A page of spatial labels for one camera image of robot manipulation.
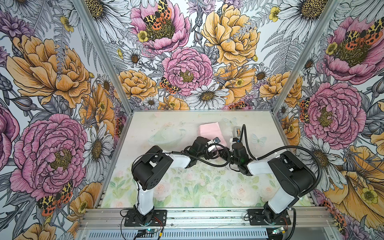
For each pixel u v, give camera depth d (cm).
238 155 75
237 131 105
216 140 81
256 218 73
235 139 88
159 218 73
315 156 85
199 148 74
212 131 102
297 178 49
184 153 75
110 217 76
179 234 78
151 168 50
